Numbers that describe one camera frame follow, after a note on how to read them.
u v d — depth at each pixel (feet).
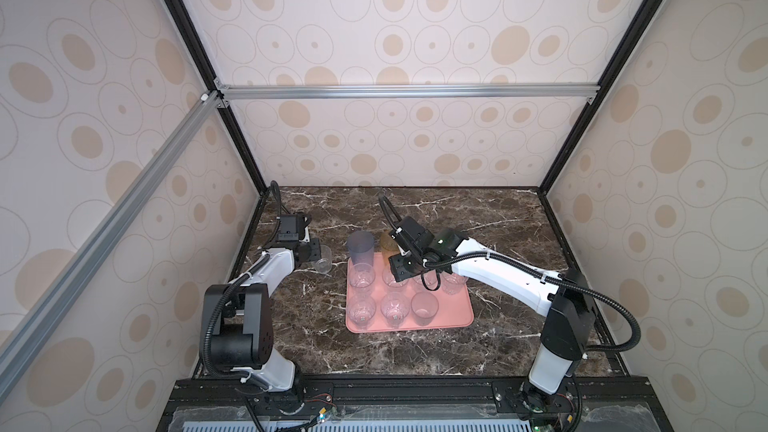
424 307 2.85
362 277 2.97
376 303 2.67
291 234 2.35
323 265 3.23
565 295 1.49
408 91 2.91
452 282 2.80
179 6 2.40
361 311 2.87
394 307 2.80
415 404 2.40
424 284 2.26
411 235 2.01
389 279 2.39
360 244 2.94
